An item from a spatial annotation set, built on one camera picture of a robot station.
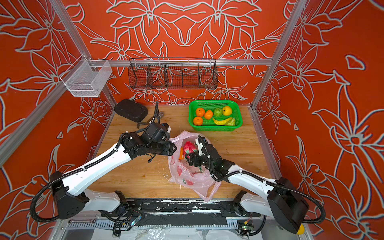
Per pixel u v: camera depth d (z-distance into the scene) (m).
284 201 0.40
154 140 0.55
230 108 1.10
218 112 1.07
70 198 0.40
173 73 0.98
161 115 1.10
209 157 0.60
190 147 0.79
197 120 1.04
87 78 0.92
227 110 1.09
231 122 1.00
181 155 0.80
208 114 1.07
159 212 0.73
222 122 1.05
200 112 1.10
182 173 0.77
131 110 1.12
